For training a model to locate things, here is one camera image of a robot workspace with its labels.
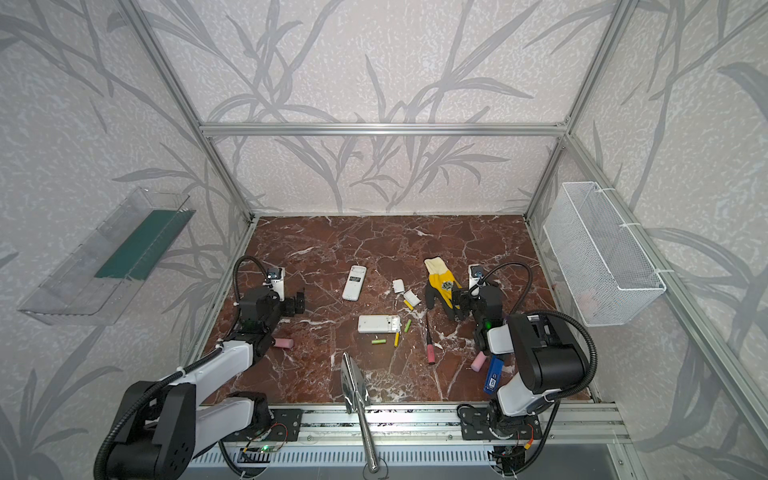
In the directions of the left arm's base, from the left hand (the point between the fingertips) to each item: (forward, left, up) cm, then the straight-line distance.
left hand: (291, 277), depth 89 cm
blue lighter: (-26, -58, -7) cm, 64 cm away
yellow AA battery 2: (-14, -32, -10) cm, 37 cm away
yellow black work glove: (+3, -46, -8) cm, 47 cm away
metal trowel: (-30, -21, -10) cm, 38 cm away
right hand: (+5, -56, -3) cm, 56 cm away
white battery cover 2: (-1, -37, -10) cm, 38 cm away
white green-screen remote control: (-10, -27, -10) cm, 30 cm away
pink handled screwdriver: (-17, -42, -10) cm, 46 cm away
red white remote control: (+4, -17, -9) cm, 20 cm away
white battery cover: (+3, -32, -10) cm, 34 cm away
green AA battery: (-15, -27, -10) cm, 33 cm away
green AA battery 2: (-10, -36, -10) cm, 38 cm away
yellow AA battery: (-4, -36, -9) cm, 37 cm away
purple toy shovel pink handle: (-18, -1, -6) cm, 19 cm away
